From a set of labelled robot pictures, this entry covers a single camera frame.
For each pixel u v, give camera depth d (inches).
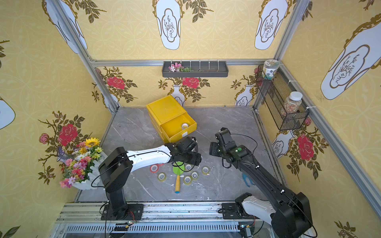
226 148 23.4
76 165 28.3
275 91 38.4
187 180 33.0
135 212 28.8
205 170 34.6
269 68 33.5
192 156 30.7
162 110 35.9
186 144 27.1
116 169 19.1
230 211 28.7
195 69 35.3
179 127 35.4
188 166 34.5
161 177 33.5
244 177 33.7
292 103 25.6
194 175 33.7
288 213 14.9
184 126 35.1
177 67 34.6
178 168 35.2
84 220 29.2
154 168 34.6
